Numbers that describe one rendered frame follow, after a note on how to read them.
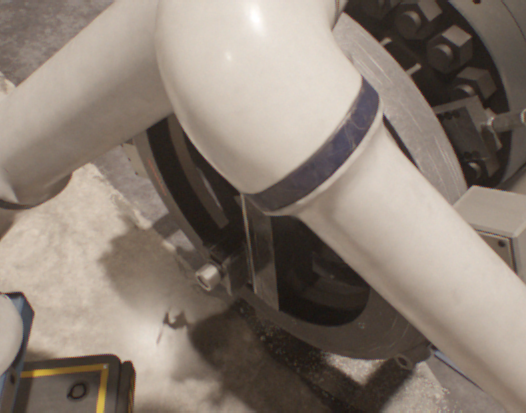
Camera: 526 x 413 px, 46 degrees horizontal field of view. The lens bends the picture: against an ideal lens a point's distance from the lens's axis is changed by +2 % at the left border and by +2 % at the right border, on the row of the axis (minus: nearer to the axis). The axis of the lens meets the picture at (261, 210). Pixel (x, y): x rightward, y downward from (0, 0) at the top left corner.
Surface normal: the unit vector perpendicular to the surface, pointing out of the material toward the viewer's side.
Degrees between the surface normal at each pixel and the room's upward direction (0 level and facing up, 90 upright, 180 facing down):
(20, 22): 0
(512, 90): 59
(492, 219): 23
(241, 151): 81
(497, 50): 46
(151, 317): 0
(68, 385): 0
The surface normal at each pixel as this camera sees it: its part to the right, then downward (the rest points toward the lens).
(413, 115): 0.41, -0.18
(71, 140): -0.21, 0.83
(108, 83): -0.50, 0.51
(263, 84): 0.04, 0.12
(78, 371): -0.04, -0.66
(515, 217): -0.32, -0.80
